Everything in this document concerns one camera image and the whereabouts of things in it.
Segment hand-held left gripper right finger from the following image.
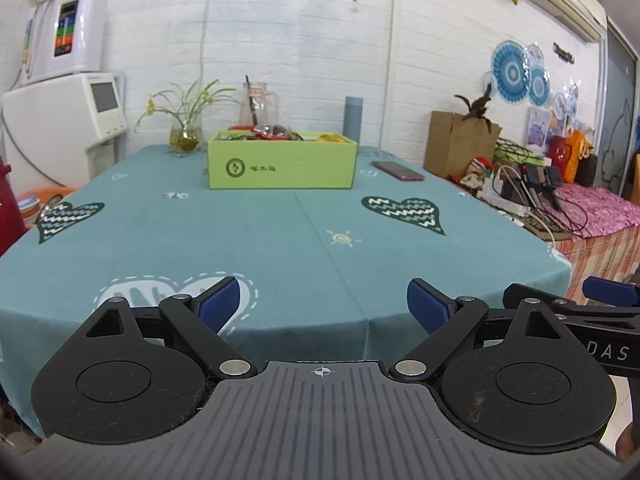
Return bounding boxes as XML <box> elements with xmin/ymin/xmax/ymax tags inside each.
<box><xmin>390</xmin><ymin>277</ymin><xmax>577</xmax><ymax>382</ymax></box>

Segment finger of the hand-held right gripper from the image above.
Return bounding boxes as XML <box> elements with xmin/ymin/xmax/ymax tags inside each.
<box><xmin>581</xmin><ymin>276</ymin><xmax>640</xmax><ymax>307</ymax></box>
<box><xmin>502</xmin><ymin>284</ymin><xmax>589</xmax><ymax>314</ymax></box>

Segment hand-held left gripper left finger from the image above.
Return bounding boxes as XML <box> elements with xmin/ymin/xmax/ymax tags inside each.
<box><xmin>65</xmin><ymin>276</ymin><xmax>258</xmax><ymax>378</ymax></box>

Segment green cardboard box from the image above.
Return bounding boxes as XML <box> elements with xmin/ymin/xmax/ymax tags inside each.
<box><xmin>206</xmin><ymin>130</ymin><xmax>359</xmax><ymax>191</ymax></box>

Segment red plaid cloth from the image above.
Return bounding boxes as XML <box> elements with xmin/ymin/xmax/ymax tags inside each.
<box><xmin>545</xmin><ymin>225</ymin><xmax>640</xmax><ymax>306</ymax></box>

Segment pink blanket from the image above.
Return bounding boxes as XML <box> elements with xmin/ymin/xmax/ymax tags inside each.
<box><xmin>555</xmin><ymin>182</ymin><xmax>640</xmax><ymax>238</ymax></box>

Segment teal heart print tablecloth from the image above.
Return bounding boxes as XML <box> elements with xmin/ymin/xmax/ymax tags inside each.
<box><xmin>0</xmin><ymin>144</ymin><xmax>573</xmax><ymax>436</ymax></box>

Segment white power strip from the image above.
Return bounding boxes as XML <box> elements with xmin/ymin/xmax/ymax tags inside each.
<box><xmin>475</xmin><ymin>187</ymin><xmax>531</xmax><ymax>218</ymax></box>

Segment black bag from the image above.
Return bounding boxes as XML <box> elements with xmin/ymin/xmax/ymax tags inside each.
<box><xmin>575</xmin><ymin>152</ymin><xmax>598</xmax><ymax>186</ymax></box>

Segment colourful stuffed toy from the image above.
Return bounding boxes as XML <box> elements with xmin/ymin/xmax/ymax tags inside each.
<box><xmin>460</xmin><ymin>157</ymin><xmax>495</xmax><ymax>186</ymax></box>

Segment orange bag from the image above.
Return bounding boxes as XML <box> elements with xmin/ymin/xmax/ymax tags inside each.
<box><xmin>565</xmin><ymin>130</ymin><xmax>593</xmax><ymax>183</ymax></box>

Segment brown cardboard bag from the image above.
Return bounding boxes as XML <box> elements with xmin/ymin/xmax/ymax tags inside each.
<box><xmin>424</xmin><ymin>110</ymin><xmax>502</xmax><ymax>181</ymax></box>

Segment plant in glass vase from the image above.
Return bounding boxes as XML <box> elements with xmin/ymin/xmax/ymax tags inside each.
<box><xmin>135</xmin><ymin>79</ymin><xmax>236</xmax><ymax>156</ymax></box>

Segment dark purple plant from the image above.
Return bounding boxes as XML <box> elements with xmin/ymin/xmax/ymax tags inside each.
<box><xmin>452</xmin><ymin>82</ymin><xmax>496</xmax><ymax>121</ymax></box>

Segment frosted glass door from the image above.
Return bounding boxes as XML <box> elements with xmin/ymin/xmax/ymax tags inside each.
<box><xmin>605</xmin><ymin>15</ymin><xmax>640</xmax><ymax>201</ymax></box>

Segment orange plastic basin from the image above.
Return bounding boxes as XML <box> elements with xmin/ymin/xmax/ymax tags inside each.
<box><xmin>14</xmin><ymin>186</ymin><xmax>80</xmax><ymax>228</ymax></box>

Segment glass pitcher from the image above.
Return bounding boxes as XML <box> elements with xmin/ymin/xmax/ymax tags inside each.
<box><xmin>241</xmin><ymin>76</ymin><xmax>278</xmax><ymax>131</ymax></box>

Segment grey blue bottle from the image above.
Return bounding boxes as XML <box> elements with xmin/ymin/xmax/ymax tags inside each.
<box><xmin>344</xmin><ymin>96</ymin><xmax>362</xmax><ymax>142</ymax></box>

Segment glass jar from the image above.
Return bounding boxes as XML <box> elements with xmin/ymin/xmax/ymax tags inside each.
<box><xmin>19</xmin><ymin>195</ymin><xmax>42</xmax><ymax>223</ymax></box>

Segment large blue paper fan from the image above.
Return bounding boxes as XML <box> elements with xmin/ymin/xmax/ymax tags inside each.
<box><xmin>491</xmin><ymin>40</ymin><xmax>529</xmax><ymax>104</ymax></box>

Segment red thermos jug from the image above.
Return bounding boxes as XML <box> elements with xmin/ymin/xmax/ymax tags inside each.
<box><xmin>0</xmin><ymin>155</ymin><xmax>27</xmax><ymax>258</ymax></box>

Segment white appliance with screen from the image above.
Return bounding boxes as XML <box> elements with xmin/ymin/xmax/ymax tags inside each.
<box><xmin>0</xmin><ymin>72</ymin><xmax>128</xmax><ymax>183</ymax></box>

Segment white air conditioner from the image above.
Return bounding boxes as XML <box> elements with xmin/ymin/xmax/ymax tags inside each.
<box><xmin>517</xmin><ymin>0</ymin><xmax>608</xmax><ymax>43</ymax></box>

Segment white water purifier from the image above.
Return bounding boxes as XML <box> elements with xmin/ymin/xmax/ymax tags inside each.
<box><xmin>20</xmin><ymin>0</ymin><xmax>109</xmax><ymax>86</ymax></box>

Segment tangle of chargers and cables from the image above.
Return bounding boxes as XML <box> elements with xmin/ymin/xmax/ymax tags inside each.
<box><xmin>492</xmin><ymin>137</ymin><xmax>591</xmax><ymax>238</ymax></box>

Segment wall photo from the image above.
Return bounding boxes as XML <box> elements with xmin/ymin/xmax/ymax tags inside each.
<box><xmin>527</xmin><ymin>106</ymin><xmax>552</xmax><ymax>150</ymax></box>

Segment white wall conduit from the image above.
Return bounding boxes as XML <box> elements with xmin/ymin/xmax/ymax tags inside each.
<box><xmin>390</xmin><ymin>0</ymin><xmax>403</xmax><ymax>148</ymax></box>

